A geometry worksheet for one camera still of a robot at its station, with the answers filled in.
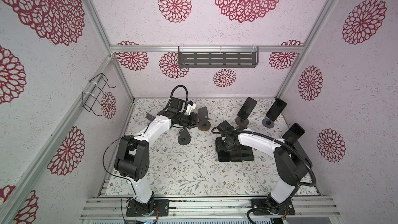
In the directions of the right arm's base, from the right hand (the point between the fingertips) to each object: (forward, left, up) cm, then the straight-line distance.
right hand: (220, 146), depth 90 cm
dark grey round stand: (+4, +21, +2) cm, 22 cm away
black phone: (+24, -37, +8) cm, 45 cm away
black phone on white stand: (+8, -43, +6) cm, 44 cm away
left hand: (+6, +11, +13) cm, 18 cm away
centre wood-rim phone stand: (+18, +10, 0) cm, 21 cm away
